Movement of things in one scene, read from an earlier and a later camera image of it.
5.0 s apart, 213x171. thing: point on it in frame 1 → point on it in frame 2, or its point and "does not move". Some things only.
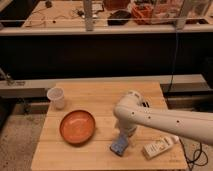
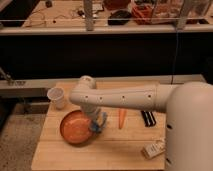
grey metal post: (87, 4) does not move
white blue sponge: (119, 145) → (99, 122)
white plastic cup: (56, 96) does not move
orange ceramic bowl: (77, 127) does not move
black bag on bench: (119, 17) does not move
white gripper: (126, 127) → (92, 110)
